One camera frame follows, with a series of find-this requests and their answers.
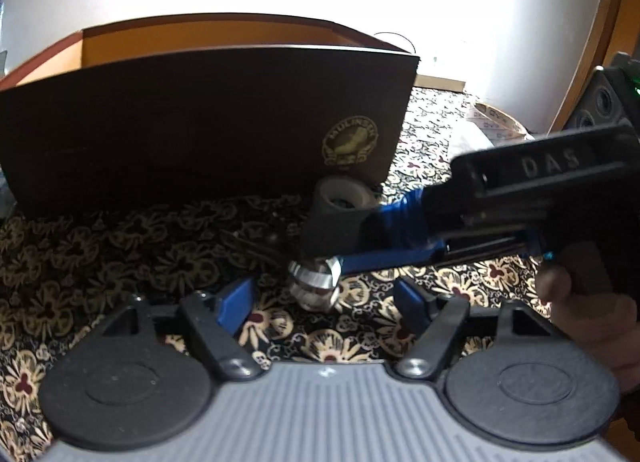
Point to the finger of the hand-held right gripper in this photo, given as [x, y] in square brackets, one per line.
[400, 214]
[390, 260]

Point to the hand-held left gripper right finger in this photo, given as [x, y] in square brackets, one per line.
[410, 299]

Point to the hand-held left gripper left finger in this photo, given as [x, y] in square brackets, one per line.
[240, 302]

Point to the translucent tape roll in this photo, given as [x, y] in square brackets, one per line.
[330, 227]

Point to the small silver metal object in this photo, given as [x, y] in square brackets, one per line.
[312, 282]

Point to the brown cardboard box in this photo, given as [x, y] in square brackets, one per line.
[175, 131]

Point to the person's right hand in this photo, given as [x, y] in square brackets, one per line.
[555, 284]

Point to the printed packing tape roll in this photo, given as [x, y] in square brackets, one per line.
[500, 124]

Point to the clear plastic case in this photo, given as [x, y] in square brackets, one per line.
[467, 139]

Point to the floral patterned tablecloth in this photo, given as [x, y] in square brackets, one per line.
[125, 262]

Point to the curved wooden frame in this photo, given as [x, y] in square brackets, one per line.
[600, 16]

